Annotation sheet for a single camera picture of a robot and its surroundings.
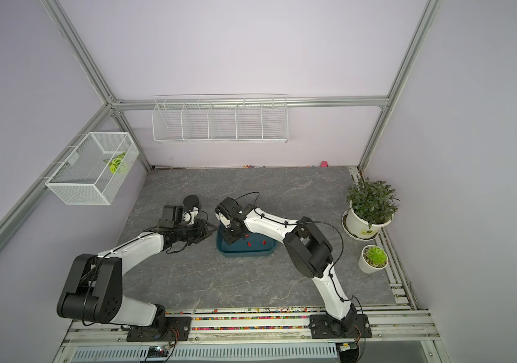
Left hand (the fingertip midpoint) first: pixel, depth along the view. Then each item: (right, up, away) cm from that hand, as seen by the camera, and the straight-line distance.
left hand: (215, 231), depth 88 cm
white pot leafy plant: (+59, +11, -7) cm, 61 cm away
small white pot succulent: (+58, -8, -9) cm, 60 cm away
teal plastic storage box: (+9, -3, -4) cm, 10 cm away
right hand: (+5, -2, +4) cm, 6 cm away
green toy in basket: (-34, +25, -7) cm, 43 cm away
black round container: (-15, +11, +14) cm, 24 cm away
